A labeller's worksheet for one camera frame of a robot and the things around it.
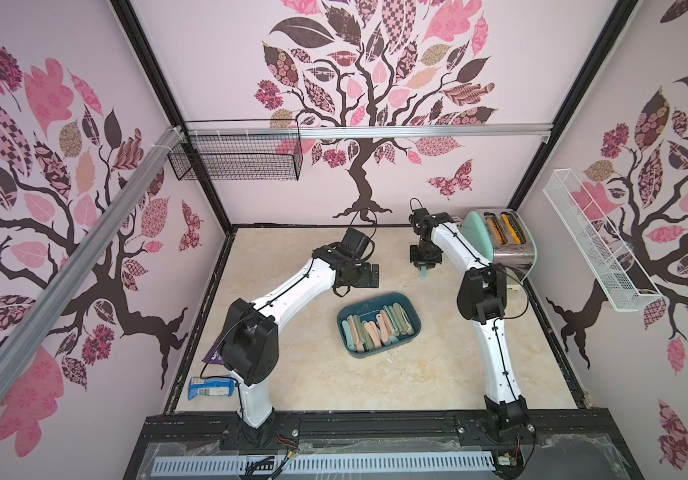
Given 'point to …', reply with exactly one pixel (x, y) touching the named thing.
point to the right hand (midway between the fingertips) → (421, 267)
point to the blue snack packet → (207, 386)
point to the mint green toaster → (508, 236)
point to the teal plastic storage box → (377, 324)
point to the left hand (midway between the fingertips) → (360, 283)
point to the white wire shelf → (612, 262)
